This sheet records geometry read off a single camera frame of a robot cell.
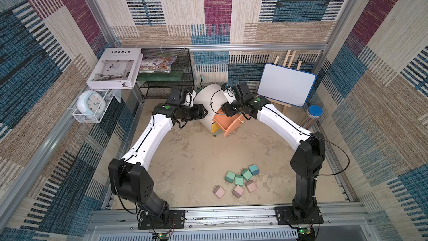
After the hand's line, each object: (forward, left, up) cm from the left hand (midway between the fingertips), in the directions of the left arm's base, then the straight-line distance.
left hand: (202, 112), depth 81 cm
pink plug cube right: (-27, -23, -23) cm, 43 cm away
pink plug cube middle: (-30, -16, -23) cm, 41 cm away
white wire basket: (-11, +46, +10) cm, 48 cm away
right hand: (+7, -12, -1) cm, 14 cm away
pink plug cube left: (-30, -7, -23) cm, 39 cm away
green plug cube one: (-22, -22, -22) cm, 38 cm away
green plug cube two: (-23, -13, -22) cm, 35 cm away
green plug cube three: (-25, -17, -23) cm, 38 cm away
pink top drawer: (-7, -13, -1) cm, 15 cm away
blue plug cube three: (-20, -26, -23) cm, 40 cm away
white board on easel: (+23, -48, -4) cm, 54 cm away
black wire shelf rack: (+39, +33, -16) cm, 53 cm away
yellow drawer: (-3, -6, -8) cm, 10 cm away
